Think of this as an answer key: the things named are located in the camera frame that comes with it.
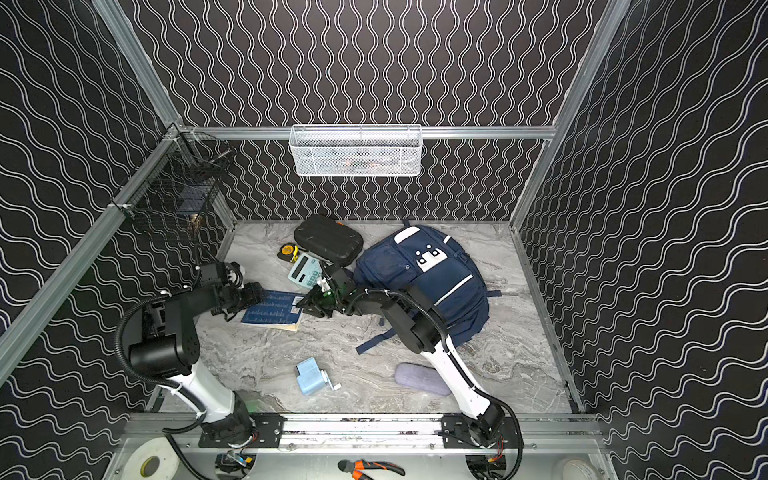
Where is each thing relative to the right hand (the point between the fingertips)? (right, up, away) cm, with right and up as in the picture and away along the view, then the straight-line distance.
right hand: (296, 307), depth 94 cm
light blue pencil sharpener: (+9, -16, -16) cm, 24 cm away
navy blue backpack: (+46, +14, +6) cm, 48 cm away
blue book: (-6, -1, +1) cm, 6 cm away
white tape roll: (-26, -30, -22) cm, 45 cm away
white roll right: (+74, -34, -24) cm, 84 cm away
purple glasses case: (+38, -16, -14) cm, 43 cm away
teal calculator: (+1, +11, +9) cm, 14 cm away
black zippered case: (+8, +23, +13) cm, 27 cm away
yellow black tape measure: (-6, +18, +13) cm, 23 cm away
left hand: (-14, +3, +3) cm, 14 cm away
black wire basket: (-39, +41, +2) cm, 57 cm away
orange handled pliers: (+22, -32, -25) cm, 46 cm away
